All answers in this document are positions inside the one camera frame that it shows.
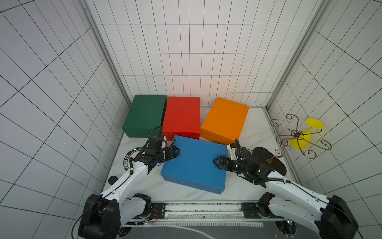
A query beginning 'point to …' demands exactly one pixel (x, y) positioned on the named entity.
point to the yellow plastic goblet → (302, 143)
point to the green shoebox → (146, 113)
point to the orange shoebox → (225, 122)
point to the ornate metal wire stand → (301, 136)
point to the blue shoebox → (194, 165)
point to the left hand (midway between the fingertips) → (173, 155)
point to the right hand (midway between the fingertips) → (217, 159)
